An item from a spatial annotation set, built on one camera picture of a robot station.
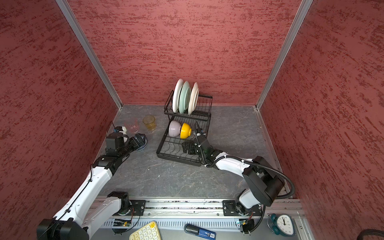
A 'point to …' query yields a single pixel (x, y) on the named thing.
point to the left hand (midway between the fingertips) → (140, 141)
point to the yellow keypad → (149, 232)
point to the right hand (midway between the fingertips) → (187, 147)
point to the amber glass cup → (149, 121)
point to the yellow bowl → (185, 131)
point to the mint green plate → (184, 97)
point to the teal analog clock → (281, 224)
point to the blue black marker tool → (203, 233)
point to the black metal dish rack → (170, 148)
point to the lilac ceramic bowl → (174, 129)
